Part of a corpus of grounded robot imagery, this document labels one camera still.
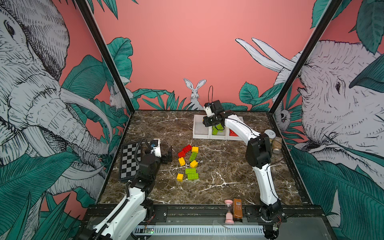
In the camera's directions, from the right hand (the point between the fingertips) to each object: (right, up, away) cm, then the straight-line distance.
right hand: (203, 119), depth 98 cm
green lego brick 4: (-7, -34, -12) cm, 37 cm away
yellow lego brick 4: (-14, -34, -14) cm, 39 cm away
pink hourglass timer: (+12, -48, -25) cm, 56 cm away
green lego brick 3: (-8, -31, -10) cm, 34 cm away
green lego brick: (+9, -8, +9) cm, 15 cm away
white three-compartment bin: (-2, -9, +9) cm, 13 cm away
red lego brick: (-14, -23, -5) cm, 27 cm away
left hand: (-22, -14, -17) cm, 31 cm away
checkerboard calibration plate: (-44, -29, -12) cm, 54 cm away
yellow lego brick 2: (-14, -27, -7) cm, 31 cm away
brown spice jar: (+49, -16, -1) cm, 52 cm away
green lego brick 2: (-7, -24, -5) cm, 25 cm away
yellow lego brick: (-5, -20, -2) cm, 21 cm away
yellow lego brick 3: (-6, -28, -8) cm, 30 cm away
